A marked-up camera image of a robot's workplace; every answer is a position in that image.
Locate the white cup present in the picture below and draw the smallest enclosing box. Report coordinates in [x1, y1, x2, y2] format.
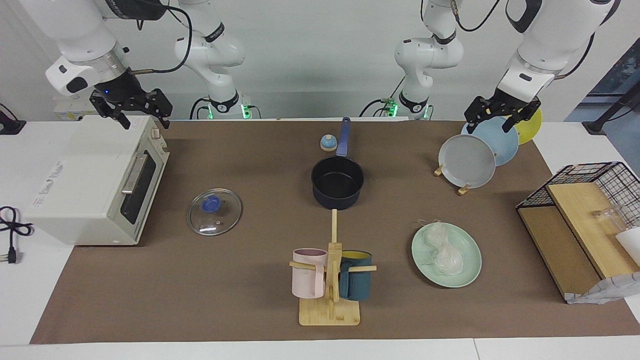
[615, 227, 640, 266]

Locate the black power cord plug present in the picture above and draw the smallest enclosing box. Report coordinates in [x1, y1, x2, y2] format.
[0, 206, 35, 265]

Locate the black left base cable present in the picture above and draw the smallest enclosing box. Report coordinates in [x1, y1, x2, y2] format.
[359, 77, 405, 119]

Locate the black wire basket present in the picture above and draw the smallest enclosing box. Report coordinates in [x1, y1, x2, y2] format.
[516, 161, 640, 231]

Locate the light bamboo board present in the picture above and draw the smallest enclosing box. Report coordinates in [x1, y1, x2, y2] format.
[546, 182, 640, 280]

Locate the black desk clamp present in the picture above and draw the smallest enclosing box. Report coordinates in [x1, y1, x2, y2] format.
[0, 102, 27, 136]

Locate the wooden plate rack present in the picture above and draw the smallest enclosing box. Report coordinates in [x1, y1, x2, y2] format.
[433, 162, 472, 196]

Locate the clear glass cup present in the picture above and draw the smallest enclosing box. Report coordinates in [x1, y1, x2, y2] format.
[592, 205, 631, 233]

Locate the black right base cable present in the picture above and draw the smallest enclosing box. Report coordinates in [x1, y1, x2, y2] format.
[189, 97, 211, 121]

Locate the light green plate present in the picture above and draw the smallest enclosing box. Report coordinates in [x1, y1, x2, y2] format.
[411, 222, 483, 289]

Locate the white toaster oven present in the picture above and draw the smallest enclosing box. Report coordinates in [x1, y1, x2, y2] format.
[24, 115, 171, 247]

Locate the dark teal mug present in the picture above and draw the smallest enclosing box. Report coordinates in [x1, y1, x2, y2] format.
[338, 250, 373, 302]

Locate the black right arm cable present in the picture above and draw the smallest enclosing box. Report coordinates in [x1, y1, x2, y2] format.
[131, 5, 194, 76]

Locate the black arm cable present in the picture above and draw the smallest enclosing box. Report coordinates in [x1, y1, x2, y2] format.
[554, 30, 598, 81]
[131, 5, 194, 76]

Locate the wooden mug tree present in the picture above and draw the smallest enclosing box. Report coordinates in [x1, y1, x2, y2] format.
[289, 209, 377, 327]

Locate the white power strip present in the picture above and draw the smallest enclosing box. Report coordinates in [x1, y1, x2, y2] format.
[54, 97, 101, 121]

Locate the brown table mat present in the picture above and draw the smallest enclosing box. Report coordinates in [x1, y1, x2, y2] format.
[30, 119, 640, 345]

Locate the dark blue saucepan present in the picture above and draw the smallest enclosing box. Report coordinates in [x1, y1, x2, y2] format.
[311, 117, 365, 211]

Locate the yellow plate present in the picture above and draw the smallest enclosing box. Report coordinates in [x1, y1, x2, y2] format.
[505, 107, 543, 146]

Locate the patterned plastic bag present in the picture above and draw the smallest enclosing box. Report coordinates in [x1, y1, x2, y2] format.
[565, 272, 640, 305]

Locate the light blue plate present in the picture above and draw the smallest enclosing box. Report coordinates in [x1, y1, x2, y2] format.
[461, 116, 520, 167]

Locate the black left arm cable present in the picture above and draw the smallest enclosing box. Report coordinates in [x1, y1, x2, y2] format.
[554, 30, 598, 81]

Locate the glass lid blue knob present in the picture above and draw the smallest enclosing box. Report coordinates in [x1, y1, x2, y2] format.
[187, 188, 243, 237]

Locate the grey plate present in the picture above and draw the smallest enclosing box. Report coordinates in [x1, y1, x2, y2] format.
[438, 134, 497, 189]

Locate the black metal stand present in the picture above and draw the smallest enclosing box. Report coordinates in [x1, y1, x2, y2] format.
[582, 80, 640, 135]

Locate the black base cable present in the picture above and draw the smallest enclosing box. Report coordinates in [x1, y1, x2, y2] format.
[359, 77, 405, 119]
[189, 97, 211, 121]

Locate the pink mug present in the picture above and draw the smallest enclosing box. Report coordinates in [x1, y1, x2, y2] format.
[292, 248, 328, 300]

